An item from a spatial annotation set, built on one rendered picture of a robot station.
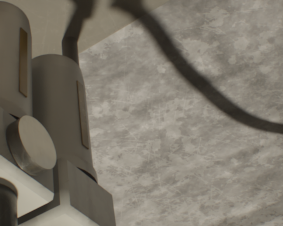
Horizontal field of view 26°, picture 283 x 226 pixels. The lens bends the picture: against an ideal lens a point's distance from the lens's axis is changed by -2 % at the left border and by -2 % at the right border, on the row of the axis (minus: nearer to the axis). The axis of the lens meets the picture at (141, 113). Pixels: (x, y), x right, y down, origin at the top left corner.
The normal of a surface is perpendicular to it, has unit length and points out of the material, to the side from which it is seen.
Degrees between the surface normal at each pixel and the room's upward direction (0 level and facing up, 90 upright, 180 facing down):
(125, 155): 0
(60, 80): 90
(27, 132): 90
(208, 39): 0
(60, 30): 0
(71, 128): 90
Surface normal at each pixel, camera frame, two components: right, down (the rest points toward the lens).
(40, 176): 0.83, -0.45
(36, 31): 0.13, 0.72
